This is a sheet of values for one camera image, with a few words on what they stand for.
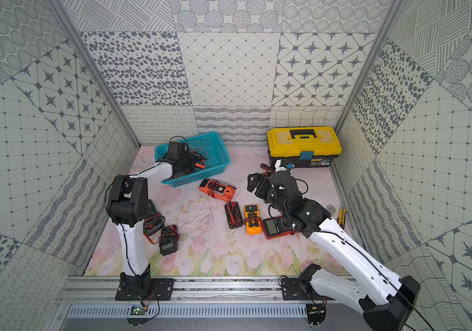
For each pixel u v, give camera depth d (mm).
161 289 732
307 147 971
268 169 1082
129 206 563
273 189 520
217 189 978
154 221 859
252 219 881
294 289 738
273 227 866
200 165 1009
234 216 895
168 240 819
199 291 759
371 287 389
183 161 927
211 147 1175
